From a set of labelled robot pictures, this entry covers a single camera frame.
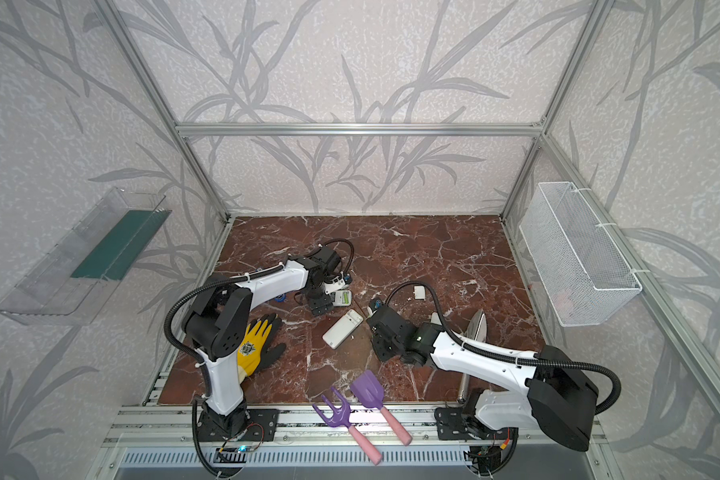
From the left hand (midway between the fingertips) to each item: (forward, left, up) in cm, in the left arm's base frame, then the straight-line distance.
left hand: (321, 286), depth 97 cm
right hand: (-16, -19, +5) cm, 25 cm away
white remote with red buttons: (-3, -7, -2) cm, 8 cm away
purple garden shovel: (-30, -17, -1) cm, 35 cm away
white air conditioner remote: (-13, -8, -2) cm, 16 cm away
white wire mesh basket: (-15, -61, +34) cm, 72 cm away
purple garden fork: (-37, -9, -2) cm, 38 cm away
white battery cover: (0, -33, -3) cm, 33 cm away
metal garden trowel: (-14, -49, -1) cm, 51 cm away
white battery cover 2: (-10, -37, -3) cm, 38 cm away
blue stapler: (-19, +2, +28) cm, 34 cm away
